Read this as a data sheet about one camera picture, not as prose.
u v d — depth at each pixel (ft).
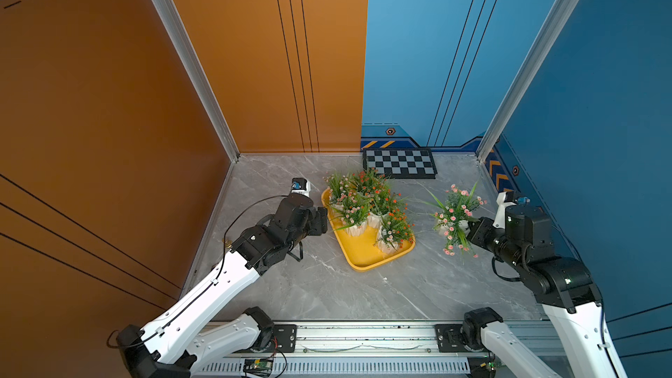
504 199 1.90
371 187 2.89
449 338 2.37
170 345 1.25
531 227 1.44
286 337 2.41
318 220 2.08
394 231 2.62
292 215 1.66
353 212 2.65
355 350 2.38
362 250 2.94
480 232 1.87
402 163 3.70
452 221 1.97
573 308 1.27
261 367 2.34
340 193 2.91
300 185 2.03
